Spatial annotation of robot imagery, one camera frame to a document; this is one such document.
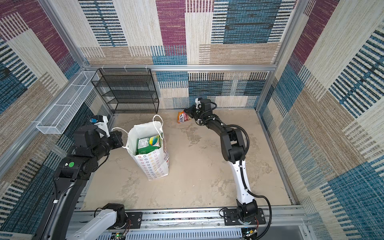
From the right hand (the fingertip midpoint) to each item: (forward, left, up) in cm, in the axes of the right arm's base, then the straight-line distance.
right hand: (182, 110), depth 101 cm
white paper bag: (-39, +13, +3) cm, 41 cm away
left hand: (-29, +25, +18) cm, 43 cm away
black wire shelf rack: (+20, +40, +3) cm, 44 cm away
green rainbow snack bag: (-28, +18, +4) cm, 34 cm away
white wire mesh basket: (-22, +57, +20) cm, 64 cm away
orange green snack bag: (-2, 0, -4) cm, 5 cm away
